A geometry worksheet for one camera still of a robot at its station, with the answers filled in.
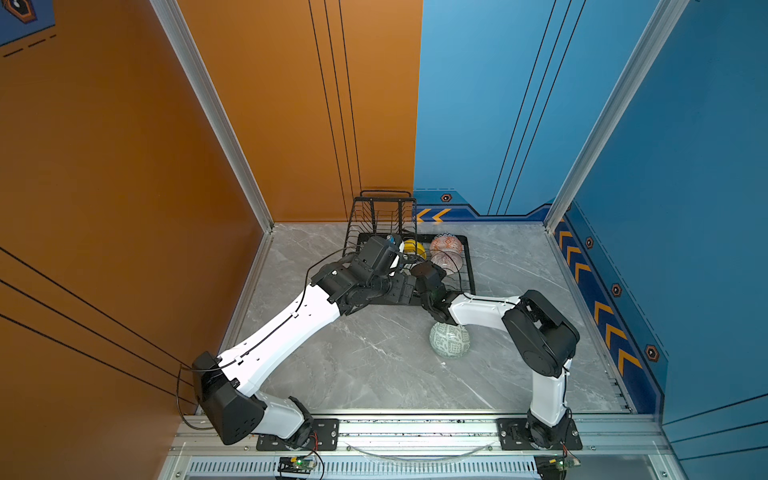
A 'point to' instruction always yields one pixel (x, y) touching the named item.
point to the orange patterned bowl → (446, 241)
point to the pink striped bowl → (447, 255)
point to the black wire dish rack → (395, 214)
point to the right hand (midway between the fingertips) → (426, 262)
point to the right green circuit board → (555, 466)
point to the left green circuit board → (296, 464)
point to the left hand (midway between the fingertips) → (400, 278)
